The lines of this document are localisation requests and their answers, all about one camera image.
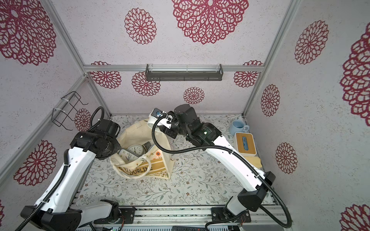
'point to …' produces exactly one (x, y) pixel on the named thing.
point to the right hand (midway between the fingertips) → (163, 117)
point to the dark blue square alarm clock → (126, 155)
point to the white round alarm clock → (136, 149)
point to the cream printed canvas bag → (155, 163)
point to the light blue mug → (238, 125)
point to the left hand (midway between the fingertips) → (114, 150)
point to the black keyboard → (190, 228)
